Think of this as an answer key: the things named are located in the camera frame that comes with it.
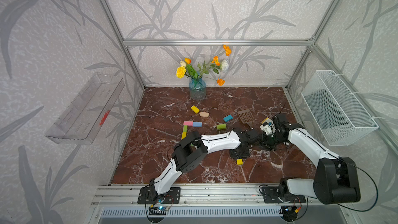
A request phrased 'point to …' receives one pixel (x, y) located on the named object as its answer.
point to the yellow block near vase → (195, 109)
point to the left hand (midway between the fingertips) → (243, 159)
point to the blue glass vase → (197, 89)
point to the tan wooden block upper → (204, 114)
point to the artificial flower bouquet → (186, 68)
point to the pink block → (188, 123)
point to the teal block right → (228, 118)
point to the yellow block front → (239, 162)
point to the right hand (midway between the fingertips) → (254, 143)
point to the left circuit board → (159, 210)
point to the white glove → (267, 122)
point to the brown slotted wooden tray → (246, 116)
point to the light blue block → (197, 124)
